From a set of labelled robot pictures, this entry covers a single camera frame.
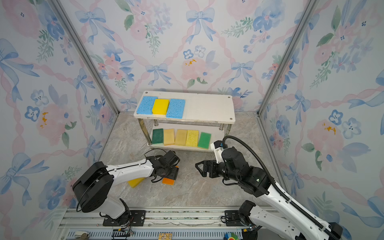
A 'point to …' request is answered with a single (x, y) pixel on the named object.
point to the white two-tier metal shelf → (204, 112)
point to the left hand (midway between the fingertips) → (173, 172)
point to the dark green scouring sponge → (157, 136)
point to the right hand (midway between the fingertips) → (201, 164)
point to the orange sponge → (168, 181)
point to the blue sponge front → (175, 108)
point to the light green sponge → (204, 140)
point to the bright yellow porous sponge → (192, 138)
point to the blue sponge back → (146, 105)
